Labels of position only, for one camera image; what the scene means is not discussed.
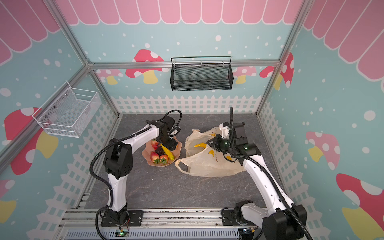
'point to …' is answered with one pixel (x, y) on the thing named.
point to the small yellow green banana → (168, 152)
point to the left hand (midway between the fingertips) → (168, 146)
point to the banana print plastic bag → (203, 160)
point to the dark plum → (159, 150)
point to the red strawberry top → (155, 144)
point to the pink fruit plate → (146, 153)
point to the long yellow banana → (203, 145)
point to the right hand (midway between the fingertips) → (206, 141)
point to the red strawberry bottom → (164, 156)
